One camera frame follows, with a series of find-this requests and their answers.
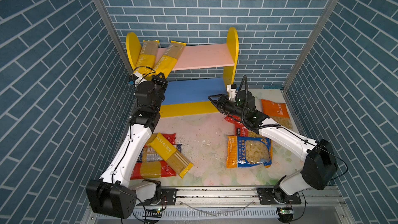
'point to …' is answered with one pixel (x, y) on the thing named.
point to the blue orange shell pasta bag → (248, 151)
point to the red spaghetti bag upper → (171, 137)
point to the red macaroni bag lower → (241, 130)
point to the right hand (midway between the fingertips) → (207, 97)
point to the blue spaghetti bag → (152, 153)
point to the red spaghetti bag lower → (152, 169)
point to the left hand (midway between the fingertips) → (165, 71)
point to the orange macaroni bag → (278, 112)
